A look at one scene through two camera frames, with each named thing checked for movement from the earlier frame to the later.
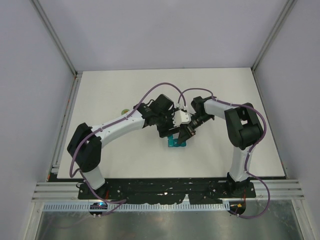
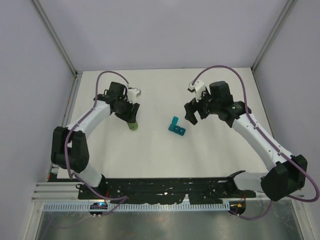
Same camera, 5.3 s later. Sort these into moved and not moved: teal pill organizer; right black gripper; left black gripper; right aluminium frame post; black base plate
Moved: left black gripper; right black gripper; teal pill organizer
Not moved: black base plate; right aluminium frame post
